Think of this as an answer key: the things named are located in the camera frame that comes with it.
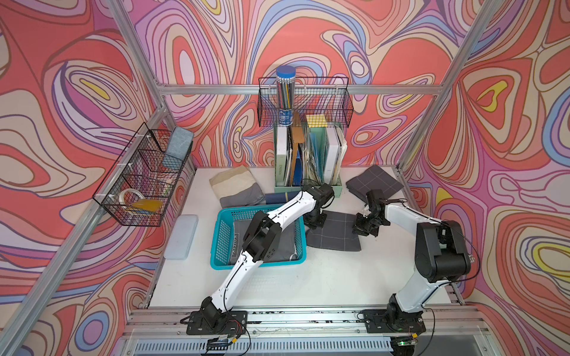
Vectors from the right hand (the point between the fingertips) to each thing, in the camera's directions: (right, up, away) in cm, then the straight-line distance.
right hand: (355, 235), depth 93 cm
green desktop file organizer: (-20, +35, +1) cm, 40 cm away
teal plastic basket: (-54, +2, 0) cm, 55 cm away
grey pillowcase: (-29, -3, -6) cm, 30 cm away
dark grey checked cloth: (+17, +25, +22) cm, 38 cm away
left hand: (-16, +3, +2) cm, 16 cm away
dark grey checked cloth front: (-8, +1, 0) cm, 9 cm away
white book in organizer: (-9, +35, +3) cm, 37 cm away
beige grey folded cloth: (-54, +20, +16) cm, 60 cm away
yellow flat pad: (-72, +15, -26) cm, 78 cm away
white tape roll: (-80, +18, -27) cm, 86 cm away
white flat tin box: (-74, -1, 0) cm, 74 cm away
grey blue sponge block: (-70, +35, -11) cm, 79 cm away
